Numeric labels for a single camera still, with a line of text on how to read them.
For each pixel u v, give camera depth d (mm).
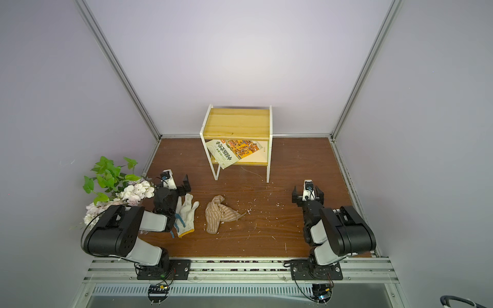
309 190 751
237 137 745
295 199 823
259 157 882
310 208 681
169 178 775
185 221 852
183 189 832
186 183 852
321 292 709
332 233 456
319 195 805
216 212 832
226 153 899
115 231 456
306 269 726
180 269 730
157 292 724
